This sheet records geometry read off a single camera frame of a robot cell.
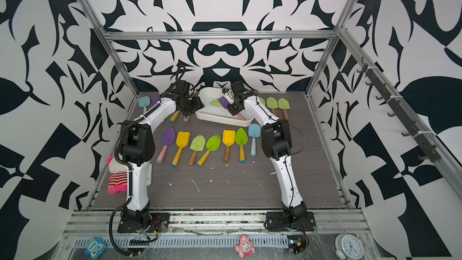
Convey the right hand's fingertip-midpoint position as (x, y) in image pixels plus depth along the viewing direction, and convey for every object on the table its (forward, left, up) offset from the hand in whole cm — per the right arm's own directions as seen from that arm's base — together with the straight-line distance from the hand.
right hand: (233, 104), depth 103 cm
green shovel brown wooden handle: (-20, -11, +24) cm, 34 cm away
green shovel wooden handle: (-21, +19, -9) cm, 29 cm away
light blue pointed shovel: (-12, -12, -9) cm, 19 cm away
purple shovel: (0, +4, +1) cm, 4 cm away
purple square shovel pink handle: (+16, +52, -11) cm, 55 cm away
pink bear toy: (-65, -4, -5) cm, 65 cm away
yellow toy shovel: (-18, +28, -8) cm, 34 cm away
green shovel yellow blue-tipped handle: (-17, -4, -9) cm, 20 cm away
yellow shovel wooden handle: (-17, +3, -9) cm, 20 cm away
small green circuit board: (-63, -24, -11) cm, 68 cm away
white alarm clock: (-65, -41, -6) cm, 77 cm away
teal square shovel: (+10, +57, -8) cm, 58 cm away
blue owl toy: (-64, +52, -6) cm, 83 cm away
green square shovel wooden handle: (+9, +11, -9) cm, 17 cm away
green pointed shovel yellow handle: (-21, +11, -9) cm, 25 cm away
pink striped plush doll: (-41, +50, 0) cm, 65 cm away
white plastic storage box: (-7, +8, -1) cm, 11 cm away
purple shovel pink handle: (-6, +27, -6) cm, 28 cm away
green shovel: (+9, -32, -11) cm, 35 cm away
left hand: (-2, +18, +3) cm, 19 cm away
